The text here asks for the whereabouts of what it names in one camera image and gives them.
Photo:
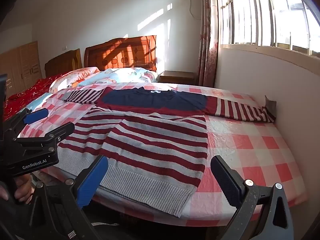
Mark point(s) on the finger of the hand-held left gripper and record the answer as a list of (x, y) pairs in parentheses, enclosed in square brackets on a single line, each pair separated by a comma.
[(37, 115), (56, 133)]

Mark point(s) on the pink floral curtain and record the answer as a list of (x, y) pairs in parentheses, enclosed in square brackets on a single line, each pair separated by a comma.
[(207, 42)]

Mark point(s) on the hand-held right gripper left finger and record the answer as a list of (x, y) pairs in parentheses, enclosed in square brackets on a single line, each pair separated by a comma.
[(93, 182)]

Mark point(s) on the barred window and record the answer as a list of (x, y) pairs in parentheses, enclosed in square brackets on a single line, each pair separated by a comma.
[(262, 12)]

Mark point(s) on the pink checkered bed sheet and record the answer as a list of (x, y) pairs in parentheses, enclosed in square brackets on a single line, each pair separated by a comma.
[(250, 140)]

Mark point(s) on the person's left hand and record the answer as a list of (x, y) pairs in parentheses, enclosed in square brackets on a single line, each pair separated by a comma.
[(22, 188)]

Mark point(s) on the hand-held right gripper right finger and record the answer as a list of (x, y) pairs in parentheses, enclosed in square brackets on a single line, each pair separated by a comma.
[(226, 182)]

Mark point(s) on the pink floral quilt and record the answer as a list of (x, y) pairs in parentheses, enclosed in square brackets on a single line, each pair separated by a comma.
[(70, 78)]

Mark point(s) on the wooden nightstand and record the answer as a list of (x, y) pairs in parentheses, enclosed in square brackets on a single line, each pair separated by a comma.
[(177, 76)]

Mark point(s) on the orange wooden headboard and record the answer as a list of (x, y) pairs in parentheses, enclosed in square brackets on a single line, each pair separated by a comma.
[(120, 55)]

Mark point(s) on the dark wooden headboard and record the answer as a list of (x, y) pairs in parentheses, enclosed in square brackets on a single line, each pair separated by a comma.
[(62, 63)]

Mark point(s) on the light blue floral quilt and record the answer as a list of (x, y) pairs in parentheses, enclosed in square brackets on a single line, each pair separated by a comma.
[(125, 76)]

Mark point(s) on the red grey striped sweater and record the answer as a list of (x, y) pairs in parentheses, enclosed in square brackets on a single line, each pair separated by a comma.
[(150, 140)]

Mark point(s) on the red floral blanket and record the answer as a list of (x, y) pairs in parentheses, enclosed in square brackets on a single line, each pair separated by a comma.
[(22, 97)]

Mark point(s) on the light wooden wardrobe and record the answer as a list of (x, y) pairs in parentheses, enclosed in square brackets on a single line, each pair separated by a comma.
[(25, 65)]

